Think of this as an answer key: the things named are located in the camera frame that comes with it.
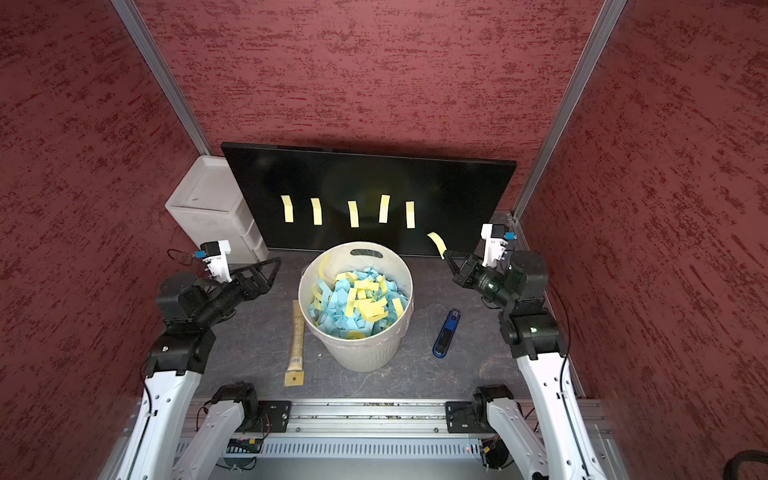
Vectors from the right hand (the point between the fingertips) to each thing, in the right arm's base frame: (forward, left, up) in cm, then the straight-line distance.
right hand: (438, 263), depth 65 cm
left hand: (+2, +39, -3) cm, 39 cm away
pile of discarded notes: (-5, +19, -9) cm, 22 cm away
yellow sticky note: (+4, -1, +1) cm, 4 cm away
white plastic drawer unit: (+29, +67, -8) cm, 73 cm away
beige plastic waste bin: (-11, +14, -25) cm, 31 cm away
